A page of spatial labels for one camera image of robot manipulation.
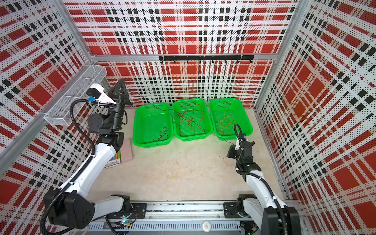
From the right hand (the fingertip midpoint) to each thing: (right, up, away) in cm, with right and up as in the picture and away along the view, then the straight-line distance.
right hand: (233, 146), depth 86 cm
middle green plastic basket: (-36, +27, +30) cm, 54 cm away
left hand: (-51, +32, -27) cm, 66 cm away
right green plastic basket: (-5, +26, +33) cm, 42 cm away
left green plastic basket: (-56, +12, +24) cm, 62 cm away
